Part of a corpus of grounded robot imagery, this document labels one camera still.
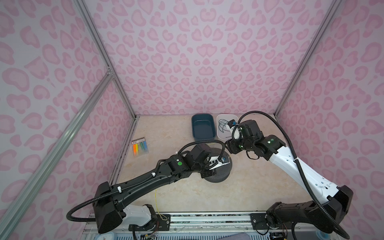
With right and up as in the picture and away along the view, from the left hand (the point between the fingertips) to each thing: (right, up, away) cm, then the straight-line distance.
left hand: (218, 160), depth 71 cm
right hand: (+6, +9, +5) cm, 12 cm away
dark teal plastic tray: (-4, +17, +46) cm, 49 cm away
